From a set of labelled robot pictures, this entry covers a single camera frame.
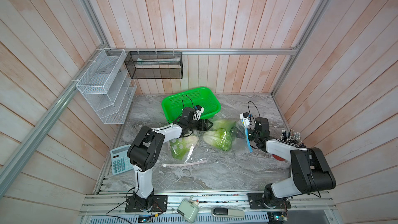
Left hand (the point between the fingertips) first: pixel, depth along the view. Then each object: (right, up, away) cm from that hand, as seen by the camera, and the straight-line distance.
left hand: (208, 126), depth 93 cm
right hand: (+12, -1, -3) cm, 13 cm away
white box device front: (-11, -35, -25) cm, 44 cm away
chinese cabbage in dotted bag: (-16, -11, -8) cm, 21 cm away
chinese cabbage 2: (+10, +1, -3) cm, 10 cm away
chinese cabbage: (+7, -6, -7) cm, 12 cm away
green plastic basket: (-24, +13, +18) cm, 33 cm away
